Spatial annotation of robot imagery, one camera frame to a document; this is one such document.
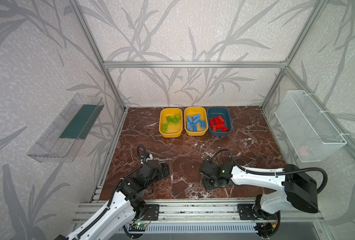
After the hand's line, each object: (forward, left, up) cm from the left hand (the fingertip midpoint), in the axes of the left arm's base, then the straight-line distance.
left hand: (165, 165), depth 80 cm
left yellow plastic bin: (+36, 0, -8) cm, 37 cm away
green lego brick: (+32, +5, -9) cm, 33 cm away
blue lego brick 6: (+31, -17, -7) cm, 36 cm away
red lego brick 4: (+30, -31, -7) cm, 43 cm away
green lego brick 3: (+37, -3, -7) cm, 38 cm away
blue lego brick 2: (+41, -19, -7) cm, 46 cm away
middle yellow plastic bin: (+49, -15, -10) cm, 52 cm away
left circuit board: (-27, +12, -10) cm, 31 cm away
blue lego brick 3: (+37, -18, -6) cm, 41 cm away
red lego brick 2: (+38, -36, -7) cm, 53 cm away
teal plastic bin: (+45, -39, -6) cm, 60 cm away
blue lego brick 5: (+32, -13, -6) cm, 35 cm away
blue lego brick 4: (+34, -23, -8) cm, 42 cm away
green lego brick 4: (+41, -4, -7) cm, 42 cm away
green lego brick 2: (+40, +2, -9) cm, 41 cm away
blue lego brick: (+40, -13, -8) cm, 43 cm away
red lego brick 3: (+30, -39, -8) cm, 49 cm away
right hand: (-6, -22, -6) cm, 24 cm away
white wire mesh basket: (+5, -65, +25) cm, 70 cm away
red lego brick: (+37, -30, -8) cm, 48 cm away
